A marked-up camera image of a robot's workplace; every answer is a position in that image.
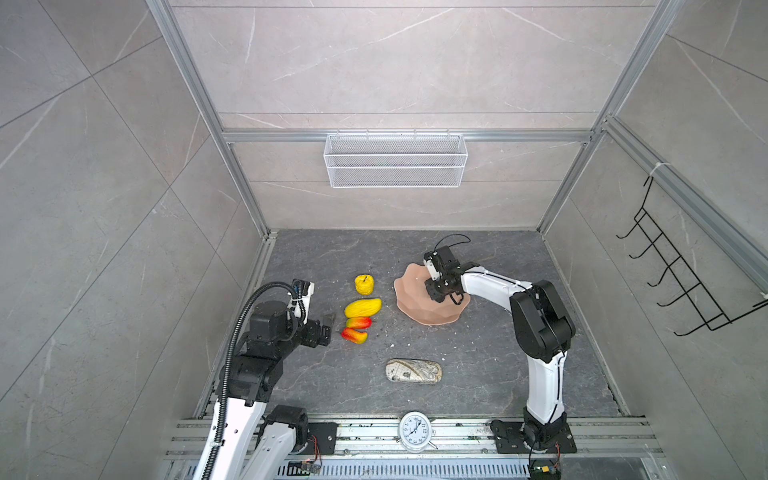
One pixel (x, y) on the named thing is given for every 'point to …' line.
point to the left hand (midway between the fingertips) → (314, 304)
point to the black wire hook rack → (680, 271)
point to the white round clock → (414, 431)
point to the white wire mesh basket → (395, 160)
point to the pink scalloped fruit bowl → (415, 301)
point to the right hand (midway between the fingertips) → (434, 284)
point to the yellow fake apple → (364, 284)
